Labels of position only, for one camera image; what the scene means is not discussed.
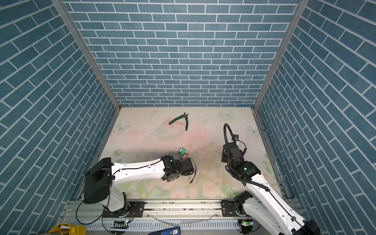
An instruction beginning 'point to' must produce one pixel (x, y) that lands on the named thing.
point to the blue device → (173, 231)
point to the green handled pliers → (184, 115)
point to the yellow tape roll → (66, 229)
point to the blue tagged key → (180, 149)
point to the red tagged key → (185, 155)
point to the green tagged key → (183, 152)
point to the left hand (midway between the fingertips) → (170, 168)
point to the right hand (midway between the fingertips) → (227, 148)
